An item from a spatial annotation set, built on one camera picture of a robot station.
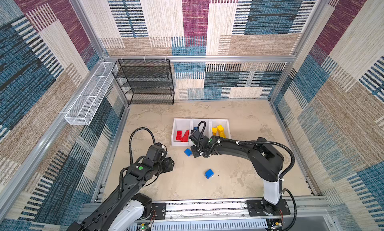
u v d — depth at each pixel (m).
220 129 1.00
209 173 0.84
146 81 1.09
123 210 0.57
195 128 1.01
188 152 0.91
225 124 1.01
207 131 0.96
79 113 0.91
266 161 0.50
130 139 0.66
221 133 0.99
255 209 0.73
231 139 0.59
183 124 1.10
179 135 1.00
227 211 0.74
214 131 0.99
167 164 0.71
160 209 0.74
